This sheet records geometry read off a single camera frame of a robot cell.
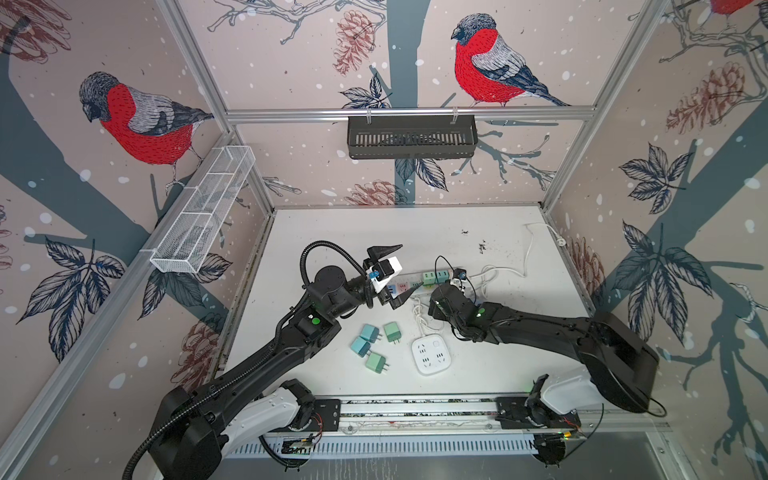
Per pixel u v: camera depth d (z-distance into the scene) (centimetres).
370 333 85
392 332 86
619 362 43
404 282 96
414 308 90
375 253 62
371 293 60
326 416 73
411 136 104
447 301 66
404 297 63
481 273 100
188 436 38
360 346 83
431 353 82
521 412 72
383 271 53
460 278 78
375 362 80
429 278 92
